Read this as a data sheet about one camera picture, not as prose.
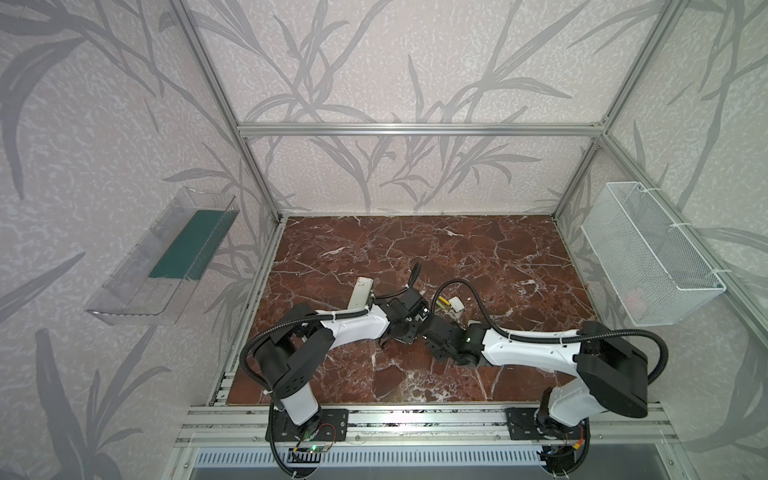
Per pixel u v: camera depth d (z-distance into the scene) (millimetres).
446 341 631
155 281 650
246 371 464
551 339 507
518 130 968
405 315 707
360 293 983
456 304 959
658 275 621
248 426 751
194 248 677
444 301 963
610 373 428
